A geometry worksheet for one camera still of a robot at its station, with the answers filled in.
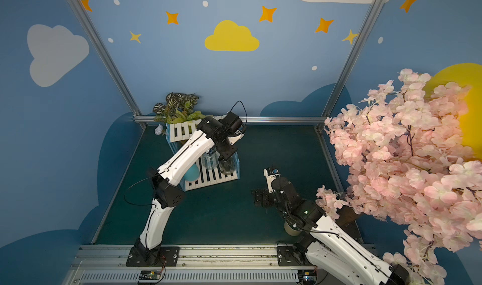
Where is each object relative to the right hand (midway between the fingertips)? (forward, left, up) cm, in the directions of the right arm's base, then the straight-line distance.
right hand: (263, 186), depth 77 cm
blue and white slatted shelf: (+17, +38, +12) cm, 43 cm away
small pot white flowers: (-14, -12, -9) cm, 20 cm away
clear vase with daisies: (+28, +41, +12) cm, 51 cm away
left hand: (+15, +17, +5) cm, 23 cm away
